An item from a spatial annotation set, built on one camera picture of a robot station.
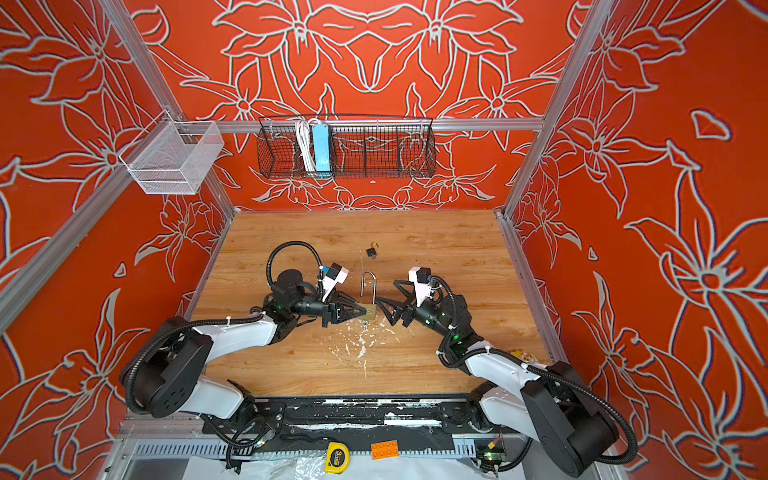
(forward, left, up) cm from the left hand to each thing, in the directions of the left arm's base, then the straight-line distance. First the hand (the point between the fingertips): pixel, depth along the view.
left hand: (363, 312), depth 72 cm
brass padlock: (+1, -2, +1) cm, 2 cm away
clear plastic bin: (+43, +64, +14) cm, 78 cm away
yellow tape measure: (-28, +4, -16) cm, 33 cm away
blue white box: (+46, +16, +16) cm, 51 cm away
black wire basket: (+55, +11, +12) cm, 57 cm away
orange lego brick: (-26, -7, -17) cm, 32 cm away
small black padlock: (+32, +1, -18) cm, 37 cm away
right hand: (+5, -4, +1) cm, 7 cm away
